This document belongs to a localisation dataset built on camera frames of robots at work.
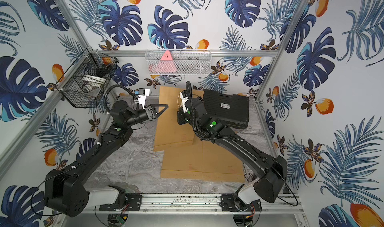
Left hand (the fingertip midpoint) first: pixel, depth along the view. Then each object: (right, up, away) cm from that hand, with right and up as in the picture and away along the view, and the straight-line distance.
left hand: (166, 104), depth 67 cm
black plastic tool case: (+40, -2, +39) cm, 56 cm away
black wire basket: (-55, +15, +25) cm, 62 cm away
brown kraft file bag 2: (+13, -32, +21) cm, 41 cm away
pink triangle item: (-4, +24, +23) cm, 34 cm away
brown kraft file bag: (+1, -14, +3) cm, 15 cm away
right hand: (+5, -1, +6) cm, 8 cm away
